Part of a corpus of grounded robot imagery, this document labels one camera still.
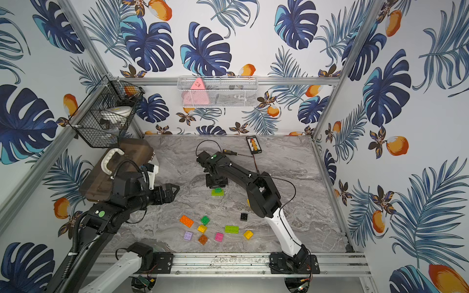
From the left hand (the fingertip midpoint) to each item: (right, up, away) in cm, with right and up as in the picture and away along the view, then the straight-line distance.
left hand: (169, 185), depth 70 cm
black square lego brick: (+29, -17, +16) cm, 38 cm away
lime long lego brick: (+24, -22, +13) cm, 35 cm away
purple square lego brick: (+5, -24, +10) cm, 26 cm away
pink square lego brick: (+18, -25, +11) cm, 33 cm away
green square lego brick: (+11, -19, +15) cm, 27 cm away
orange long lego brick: (+3, -19, +16) cm, 25 cm away
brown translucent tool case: (-25, +11, +16) cm, 32 cm away
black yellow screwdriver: (+23, +13, +40) cm, 48 cm away
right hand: (+16, -4, +23) cm, 28 cm away
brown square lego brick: (+11, -25, +10) cm, 29 cm away
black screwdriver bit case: (+37, +18, +44) cm, 60 cm away
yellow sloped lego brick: (+11, -21, +12) cm, 26 cm away
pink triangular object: (+7, +41, +20) cm, 46 cm away
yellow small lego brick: (+31, -23, +10) cm, 40 cm away
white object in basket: (-27, +30, +10) cm, 41 cm away
